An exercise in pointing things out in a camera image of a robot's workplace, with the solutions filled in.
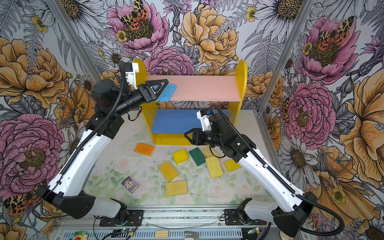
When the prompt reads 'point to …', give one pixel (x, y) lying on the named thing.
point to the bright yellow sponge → (180, 156)
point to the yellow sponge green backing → (176, 188)
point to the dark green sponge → (197, 156)
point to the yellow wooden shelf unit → (168, 122)
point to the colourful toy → (79, 235)
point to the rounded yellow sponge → (168, 170)
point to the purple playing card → (129, 184)
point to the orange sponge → (144, 149)
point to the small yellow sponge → (231, 165)
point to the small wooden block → (161, 234)
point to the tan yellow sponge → (207, 152)
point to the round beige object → (284, 237)
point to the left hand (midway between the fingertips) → (165, 87)
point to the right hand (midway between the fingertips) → (189, 140)
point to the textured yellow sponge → (214, 166)
